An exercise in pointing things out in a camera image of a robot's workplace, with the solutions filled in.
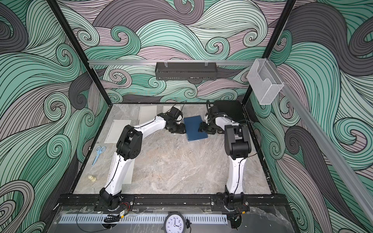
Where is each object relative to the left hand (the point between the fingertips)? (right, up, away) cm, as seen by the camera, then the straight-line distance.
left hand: (184, 130), depth 99 cm
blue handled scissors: (-55, -13, -6) cm, 57 cm away
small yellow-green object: (-51, -26, -19) cm, 60 cm away
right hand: (+13, -1, +3) cm, 13 cm away
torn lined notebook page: (-50, +1, +8) cm, 51 cm away
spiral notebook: (-14, +16, +19) cm, 29 cm away
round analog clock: (-4, -40, -33) cm, 52 cm away
